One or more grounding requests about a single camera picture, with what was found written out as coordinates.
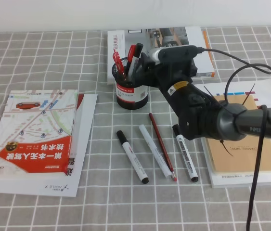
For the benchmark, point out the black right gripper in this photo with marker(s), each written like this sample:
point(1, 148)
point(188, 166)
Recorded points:
point(174, 81)

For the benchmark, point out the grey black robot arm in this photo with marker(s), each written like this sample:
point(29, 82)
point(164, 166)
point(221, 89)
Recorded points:
point(229, 121)

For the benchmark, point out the red capped marker in holder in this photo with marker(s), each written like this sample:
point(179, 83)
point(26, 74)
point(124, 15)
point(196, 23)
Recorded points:
point(130, 57)

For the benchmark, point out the black capped marker in holder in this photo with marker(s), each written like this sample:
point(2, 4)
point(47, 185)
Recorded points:
point(136, 56)

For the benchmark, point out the red pen in holder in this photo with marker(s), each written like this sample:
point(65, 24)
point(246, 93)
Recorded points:
point(118, 69)

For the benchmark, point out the black mesh pen holder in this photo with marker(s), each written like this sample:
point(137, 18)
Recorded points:
point(128, 96)

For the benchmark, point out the white marker pen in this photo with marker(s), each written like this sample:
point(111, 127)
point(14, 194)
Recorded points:
point(157, 155)

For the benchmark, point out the photo cover magazine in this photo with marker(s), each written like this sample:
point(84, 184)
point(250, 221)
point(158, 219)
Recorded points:
point(121, 40)

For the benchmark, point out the orange edged book at back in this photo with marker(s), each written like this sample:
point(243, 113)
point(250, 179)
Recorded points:
point(208, 46)

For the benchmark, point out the black capped whiteboard marker left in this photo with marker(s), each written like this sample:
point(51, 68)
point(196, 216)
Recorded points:
point(132, 157)

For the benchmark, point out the red pencil with eraser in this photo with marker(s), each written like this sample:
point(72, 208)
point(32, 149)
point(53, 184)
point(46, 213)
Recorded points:
point(165, 154)

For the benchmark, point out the black whiteboard marker right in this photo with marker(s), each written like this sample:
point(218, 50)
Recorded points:
point(185, 153)

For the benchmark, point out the white journal under notebook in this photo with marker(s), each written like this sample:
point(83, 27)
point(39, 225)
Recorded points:
point(252, 94)

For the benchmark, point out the tan kraft notebook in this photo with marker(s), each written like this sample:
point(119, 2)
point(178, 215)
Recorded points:
point(235, 157)

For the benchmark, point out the red and white map book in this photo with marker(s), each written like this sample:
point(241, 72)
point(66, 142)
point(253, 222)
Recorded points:
point(36, 132)

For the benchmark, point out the white brochure under map book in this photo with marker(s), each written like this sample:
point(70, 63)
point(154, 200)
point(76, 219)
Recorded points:
point(65, 185)

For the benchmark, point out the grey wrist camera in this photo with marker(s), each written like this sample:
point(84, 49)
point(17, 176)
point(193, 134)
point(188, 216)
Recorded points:
point(173, 51)

